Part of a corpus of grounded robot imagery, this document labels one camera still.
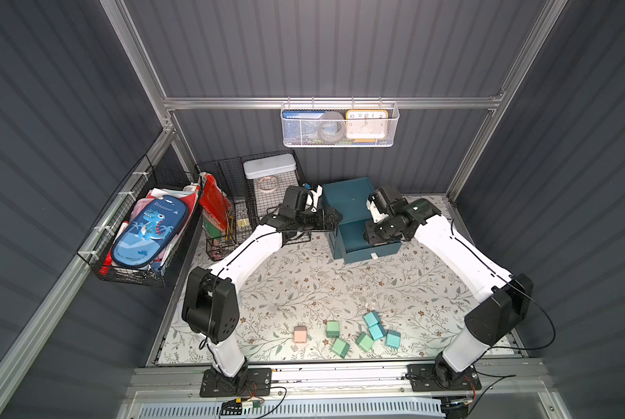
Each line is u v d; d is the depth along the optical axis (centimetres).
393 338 80
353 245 83
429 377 72
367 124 88
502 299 43
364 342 79
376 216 72
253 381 73
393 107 89
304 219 71
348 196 91
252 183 102
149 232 65
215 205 103
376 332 81
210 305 46
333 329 81
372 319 83
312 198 69
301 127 92
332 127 91
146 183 77
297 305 89
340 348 77
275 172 100
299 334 81
